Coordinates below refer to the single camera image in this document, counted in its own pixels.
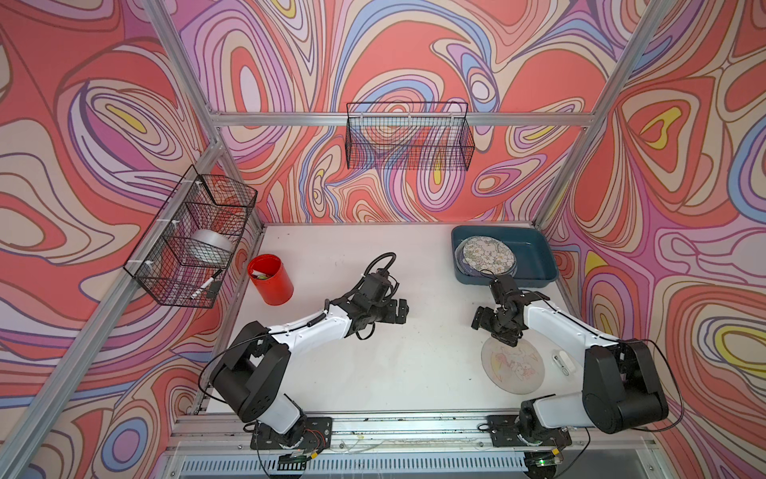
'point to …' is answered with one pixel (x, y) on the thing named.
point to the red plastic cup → (268, 274)
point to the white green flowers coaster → (486, 256)
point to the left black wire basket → (199, 203)
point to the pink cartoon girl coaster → (518, 369)
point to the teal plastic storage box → (536, 261)
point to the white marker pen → (207, 282)
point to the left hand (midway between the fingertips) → (400, 310)
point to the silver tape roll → (207, 247)
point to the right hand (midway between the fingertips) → (487, 338)
